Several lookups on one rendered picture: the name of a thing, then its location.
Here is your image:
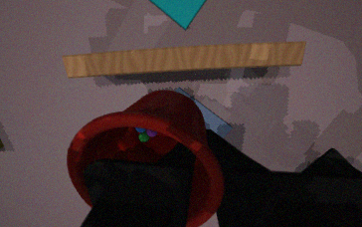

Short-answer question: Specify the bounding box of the green marble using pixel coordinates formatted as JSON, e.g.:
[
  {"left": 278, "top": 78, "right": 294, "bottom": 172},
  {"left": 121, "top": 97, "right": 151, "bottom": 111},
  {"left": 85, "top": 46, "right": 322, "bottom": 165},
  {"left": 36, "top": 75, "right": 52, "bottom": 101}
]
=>
[{"left": 138, "top": 131, "right": 150, "bottom": 142}]

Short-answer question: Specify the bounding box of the purple marble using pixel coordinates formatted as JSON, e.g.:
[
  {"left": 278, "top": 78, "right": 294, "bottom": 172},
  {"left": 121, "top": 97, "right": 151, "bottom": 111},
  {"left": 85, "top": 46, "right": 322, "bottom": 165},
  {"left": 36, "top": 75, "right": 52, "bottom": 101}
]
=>
[{"left": 146, "top": 129, "right": 157, "bottom": 137}]

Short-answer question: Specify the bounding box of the tan wooden flat bar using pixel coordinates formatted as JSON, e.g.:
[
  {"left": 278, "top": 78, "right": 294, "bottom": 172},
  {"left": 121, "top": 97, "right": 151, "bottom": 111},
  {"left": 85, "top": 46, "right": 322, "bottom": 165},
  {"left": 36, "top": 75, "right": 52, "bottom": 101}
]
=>
[{"left": 62, "top": 41, "right": 306, "bottom": 79}]

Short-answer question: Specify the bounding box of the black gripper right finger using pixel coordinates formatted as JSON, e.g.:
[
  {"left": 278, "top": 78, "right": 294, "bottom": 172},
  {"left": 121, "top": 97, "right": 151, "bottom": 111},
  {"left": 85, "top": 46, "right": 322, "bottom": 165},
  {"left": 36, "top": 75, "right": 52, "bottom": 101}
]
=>
[{"left": 206, "top": 129, "right": 362, "bottom": 227}]

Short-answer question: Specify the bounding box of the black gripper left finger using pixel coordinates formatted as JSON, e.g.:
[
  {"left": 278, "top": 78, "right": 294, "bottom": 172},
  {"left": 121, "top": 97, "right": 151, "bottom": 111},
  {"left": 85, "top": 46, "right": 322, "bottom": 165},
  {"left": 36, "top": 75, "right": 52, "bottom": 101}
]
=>
[{"left": 84, "top": 142, "right": 196, "bottom": 227}]

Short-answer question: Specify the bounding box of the dark red translucent cup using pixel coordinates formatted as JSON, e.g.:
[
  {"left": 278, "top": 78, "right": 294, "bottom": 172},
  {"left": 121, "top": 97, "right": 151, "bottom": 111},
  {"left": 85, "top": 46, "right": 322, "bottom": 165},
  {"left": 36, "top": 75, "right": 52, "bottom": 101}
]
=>
[{"left": 67, "top": 90, "right": 224, "bottom": 227}]

